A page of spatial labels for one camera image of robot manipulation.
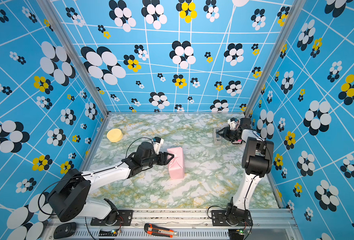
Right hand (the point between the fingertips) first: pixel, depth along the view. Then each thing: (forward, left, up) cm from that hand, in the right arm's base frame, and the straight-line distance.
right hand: (221, 133), depth 100 cm
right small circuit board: (-55, 0, -7) cm, 55 cm away
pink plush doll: (-12, -7, +8) cm, 16 cm away
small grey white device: (-4, +3, -2) cm, 5 cm away
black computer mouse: (-55, +81, -2) cm, 98 cm away
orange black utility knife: (-54, +41, -5) cm, 68 cm away
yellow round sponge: (+1, +74, -2) cm, 74 cm away
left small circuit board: (-55, +62, -7) cm, 83 cm away
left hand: (-20, +32, +6) cm, 38 cm away
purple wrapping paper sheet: (-28, +29, +8) cm, 41 cm away
